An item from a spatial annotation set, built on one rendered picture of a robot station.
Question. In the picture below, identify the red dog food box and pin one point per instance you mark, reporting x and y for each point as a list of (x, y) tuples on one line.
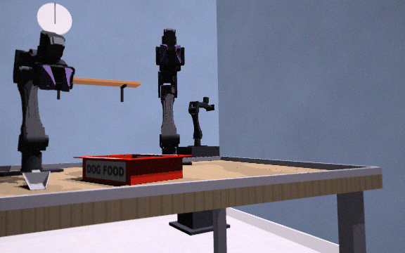
[(132, 169)]

